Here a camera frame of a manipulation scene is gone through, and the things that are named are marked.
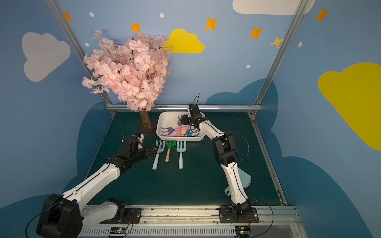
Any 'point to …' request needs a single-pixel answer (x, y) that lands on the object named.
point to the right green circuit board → (243, 231)
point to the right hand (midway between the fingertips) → (184, 117)
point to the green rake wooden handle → (169, 144)
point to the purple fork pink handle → (179, 123)
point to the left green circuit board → (118, 230)
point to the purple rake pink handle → (170, 130)
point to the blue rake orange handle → (188, 134)
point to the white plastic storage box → (165, 119)
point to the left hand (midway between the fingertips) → (151, 147)
